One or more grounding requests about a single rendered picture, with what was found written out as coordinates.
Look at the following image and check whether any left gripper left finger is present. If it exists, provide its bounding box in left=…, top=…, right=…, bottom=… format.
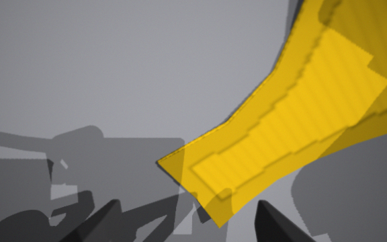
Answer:
left=59, top=200, right=124, bottom=242

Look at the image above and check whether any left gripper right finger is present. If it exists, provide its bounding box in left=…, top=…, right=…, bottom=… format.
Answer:
left=255, top=200, right=316, bottom=242

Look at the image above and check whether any yellow cloth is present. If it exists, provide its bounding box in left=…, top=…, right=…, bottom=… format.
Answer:
left=157, top=0, right=387, bottom=228

